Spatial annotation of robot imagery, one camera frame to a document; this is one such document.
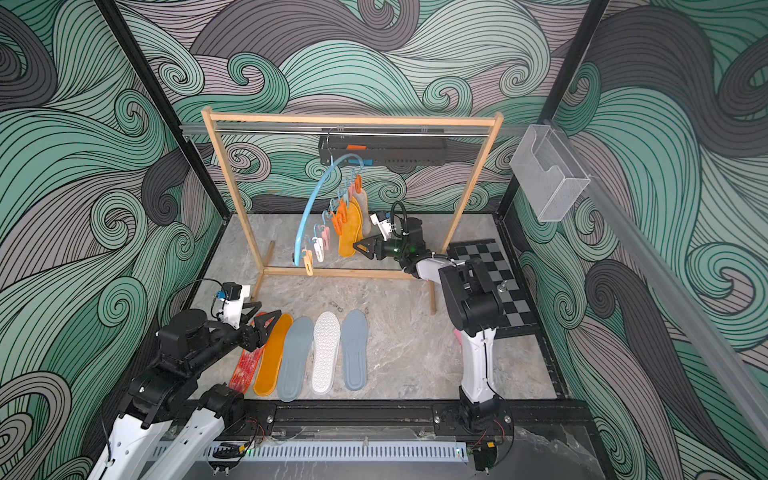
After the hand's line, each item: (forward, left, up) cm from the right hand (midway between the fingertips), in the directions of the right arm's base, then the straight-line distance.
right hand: (360, 243), depth 93 cm
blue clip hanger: (+31, +14, +4) cm, 35 cm away
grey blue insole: (-31, +19, -14) cm, 39 cm away
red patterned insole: (-33, +31, -13) cm, 47 cm away
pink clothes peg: (-13, +7, +18) cm, 23 cm away
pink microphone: (-37, -21, +17) cm, 46 cm away
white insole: (-27, +10, -13) cm, 31 cm away
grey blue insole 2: (-23, +2, -15) cm, 28 cm away
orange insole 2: (+2, +2, +4) cm, 5 cm away
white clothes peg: (-17, +8, +19) cm, 26 cm away
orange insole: (-37, +25, -12) cm, 46 cm away
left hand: (-27, +20, +10) cm, 35 cm away
